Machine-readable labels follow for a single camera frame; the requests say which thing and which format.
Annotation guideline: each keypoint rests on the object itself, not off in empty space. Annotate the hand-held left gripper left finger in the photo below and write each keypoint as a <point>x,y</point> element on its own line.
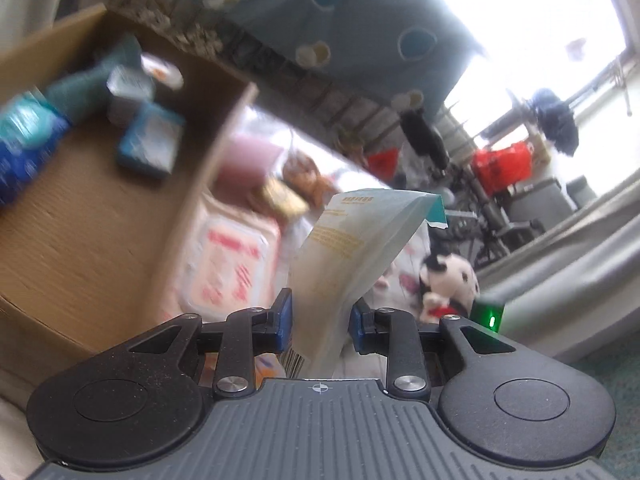
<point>282,322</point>

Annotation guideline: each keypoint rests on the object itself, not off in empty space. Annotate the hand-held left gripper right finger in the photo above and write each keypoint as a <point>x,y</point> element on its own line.
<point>357,330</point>

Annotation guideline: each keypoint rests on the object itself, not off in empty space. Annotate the pale green paper packet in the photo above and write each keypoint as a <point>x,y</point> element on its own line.
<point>350,250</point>

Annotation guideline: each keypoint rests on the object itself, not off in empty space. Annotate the pink wet wipes pack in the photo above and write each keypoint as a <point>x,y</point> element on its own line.
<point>230,260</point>

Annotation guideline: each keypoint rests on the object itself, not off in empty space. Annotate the pink striped cloth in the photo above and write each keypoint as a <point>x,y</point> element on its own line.
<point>250,155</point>

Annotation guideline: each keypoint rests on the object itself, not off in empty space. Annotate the brown cardboard box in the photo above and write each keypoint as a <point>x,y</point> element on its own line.
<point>100,220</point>

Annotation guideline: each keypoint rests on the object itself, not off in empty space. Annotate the light blue paper carton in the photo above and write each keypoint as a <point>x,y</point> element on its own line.
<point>150,142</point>

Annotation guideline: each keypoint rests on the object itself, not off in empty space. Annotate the white red snack packet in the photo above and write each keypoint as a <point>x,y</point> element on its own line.
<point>162,70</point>

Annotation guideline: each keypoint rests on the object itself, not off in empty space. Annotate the teal towel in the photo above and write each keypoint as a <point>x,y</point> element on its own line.
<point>80,90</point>

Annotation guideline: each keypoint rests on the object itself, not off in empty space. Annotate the dark blue tissue packet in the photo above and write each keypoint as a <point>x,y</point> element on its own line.
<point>25,145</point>

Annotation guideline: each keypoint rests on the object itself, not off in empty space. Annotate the black-haired plush doll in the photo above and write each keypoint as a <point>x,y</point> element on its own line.
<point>450,280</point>

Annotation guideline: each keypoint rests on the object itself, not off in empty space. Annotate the light grey fabric cover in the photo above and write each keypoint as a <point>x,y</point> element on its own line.
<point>575,280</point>

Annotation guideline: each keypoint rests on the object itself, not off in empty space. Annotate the yellow packet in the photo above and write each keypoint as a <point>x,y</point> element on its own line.
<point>282,197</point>

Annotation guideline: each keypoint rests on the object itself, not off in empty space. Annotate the red plastic bag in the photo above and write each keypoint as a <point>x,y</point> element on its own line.
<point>500,165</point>

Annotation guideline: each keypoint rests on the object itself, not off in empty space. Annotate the small red bag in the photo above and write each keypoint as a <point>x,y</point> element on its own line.
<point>382,162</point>

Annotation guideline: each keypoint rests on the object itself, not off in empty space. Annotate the dark blue hanging garment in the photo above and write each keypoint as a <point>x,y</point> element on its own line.
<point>555,115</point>

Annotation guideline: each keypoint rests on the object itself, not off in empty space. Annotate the grey-blue dotted blanket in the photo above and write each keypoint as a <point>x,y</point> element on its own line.
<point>375,10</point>

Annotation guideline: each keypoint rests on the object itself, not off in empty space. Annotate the white curtain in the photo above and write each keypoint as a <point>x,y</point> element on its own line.
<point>30,5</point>

